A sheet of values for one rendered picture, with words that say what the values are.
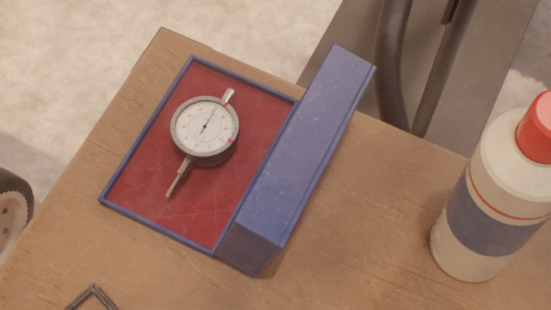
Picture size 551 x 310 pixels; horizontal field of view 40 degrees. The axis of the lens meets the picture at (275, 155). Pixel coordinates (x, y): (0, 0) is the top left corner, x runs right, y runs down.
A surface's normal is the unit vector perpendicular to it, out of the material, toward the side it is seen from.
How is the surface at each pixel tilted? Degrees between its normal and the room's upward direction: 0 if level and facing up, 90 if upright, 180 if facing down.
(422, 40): 0
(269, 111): 0
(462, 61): 0
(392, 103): 56
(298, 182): 13
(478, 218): 90
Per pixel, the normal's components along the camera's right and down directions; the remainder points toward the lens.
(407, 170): 0.00, -0.43
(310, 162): 0.20, -0.33
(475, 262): -0.30, 0.86
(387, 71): 0.04, 0.35
